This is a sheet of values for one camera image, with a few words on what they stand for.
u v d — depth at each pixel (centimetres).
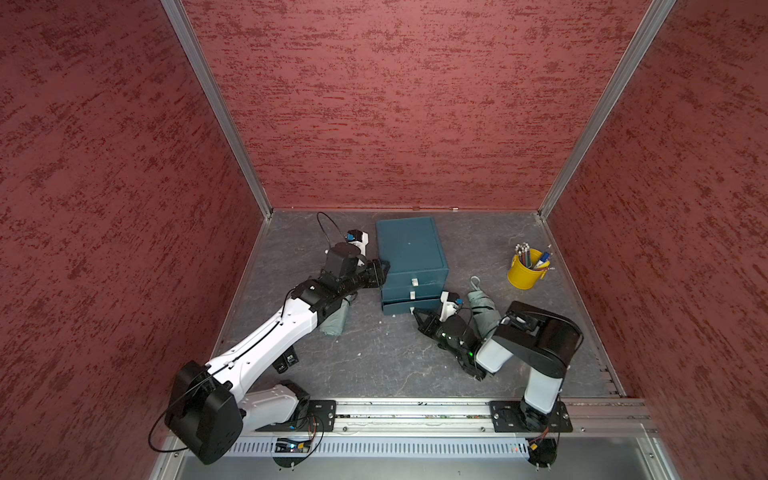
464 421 74
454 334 70
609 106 88
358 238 70
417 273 79
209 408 39
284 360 81
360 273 66
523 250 88
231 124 93
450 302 83
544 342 50
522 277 95
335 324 87
